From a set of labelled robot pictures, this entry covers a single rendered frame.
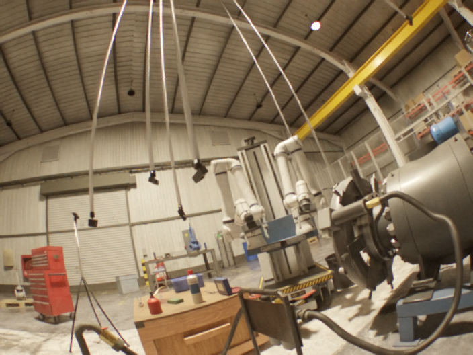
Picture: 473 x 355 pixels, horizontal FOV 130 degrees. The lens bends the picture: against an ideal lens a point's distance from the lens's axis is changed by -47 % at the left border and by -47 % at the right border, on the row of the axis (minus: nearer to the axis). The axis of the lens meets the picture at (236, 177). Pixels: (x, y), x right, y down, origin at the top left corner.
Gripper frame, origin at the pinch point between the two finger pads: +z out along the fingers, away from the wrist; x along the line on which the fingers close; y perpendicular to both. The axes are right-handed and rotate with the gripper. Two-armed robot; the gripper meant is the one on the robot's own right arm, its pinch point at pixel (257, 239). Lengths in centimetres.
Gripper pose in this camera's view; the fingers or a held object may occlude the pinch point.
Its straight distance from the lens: 138.2
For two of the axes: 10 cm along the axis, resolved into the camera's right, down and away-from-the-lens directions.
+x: -9.3, 3.5, -1.2
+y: 1.5, 6.5, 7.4
